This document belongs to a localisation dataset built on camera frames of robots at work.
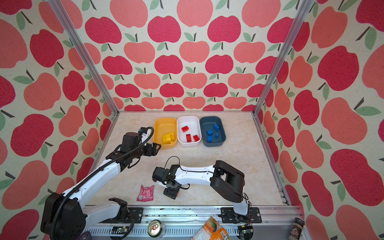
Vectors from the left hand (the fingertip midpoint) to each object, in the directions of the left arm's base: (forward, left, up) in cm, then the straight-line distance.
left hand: (157, 145), depth 84 cm
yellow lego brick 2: (+18, -6, -13) cm, 23 cm away
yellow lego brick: (+13, -2, -11) cm, 17 cm away
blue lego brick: (+23, -38, -11) cm, 46 cm away
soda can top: (-38, -4, -4) cm, 39 cm away
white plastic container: (+22, -18, -14) cm, 31 cm away
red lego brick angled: (+14, -23, -13) cm, 30 cm away
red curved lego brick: (+23, -15, -13) cm, 30 cm away
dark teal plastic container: (+20, -35, -12) cm, 42 cm away
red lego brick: (+15, -18, -14) cm, 27 cm away
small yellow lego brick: (+11, -6, -13) cm, 18 cm away
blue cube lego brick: (+17, -38, -13) cm, 43 cm away
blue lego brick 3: (+14, -33, -13) cm, 38 cm away
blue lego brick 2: (+18, -33, -11) cm, 39 cm away
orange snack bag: (-39, -28, -13) cm, 50 cm away
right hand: (-19, -10, -14) cm, 26 cm away
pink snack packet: (-22, +6, -14) cm, 27 cm away
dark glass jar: (-39, -67, -11) cm, 79 cm away
